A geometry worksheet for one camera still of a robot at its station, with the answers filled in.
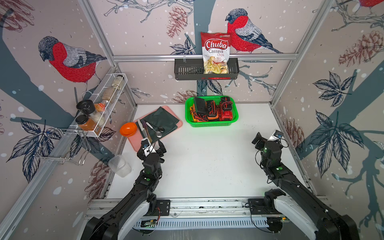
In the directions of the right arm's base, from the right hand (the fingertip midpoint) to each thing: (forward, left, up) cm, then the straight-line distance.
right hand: (264, 134), depth 83 cm
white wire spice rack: (+7, +86, +20) cm, 89 cm away
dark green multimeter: (+28, +37, -6) cm, 46 cm away
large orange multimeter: (+20, +28, -9) cm, 35 cm away
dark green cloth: (+23, +68, -14) cm, 73 cm away
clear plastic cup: (-14, +87, -17) cm, 90 cm away
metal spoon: (+9, +66, -16) cm, 69 cm away
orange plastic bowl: (+10, +87, -13) cm, 89 cm away
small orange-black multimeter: (+17, +38, -7) cm, 42 cm away
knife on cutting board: (+14, +78, -15) cm, 81 cm away
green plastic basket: (+34, +46, -8) cm, 58 cm away
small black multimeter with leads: (+27, +19, -2) cm, 33 cm away
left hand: (-5, +63, 0) cm, 63 cm away
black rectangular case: (+23, +29, -3) cm, 37 cm away
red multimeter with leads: (+21, +19, -8) cm, 29 cm away
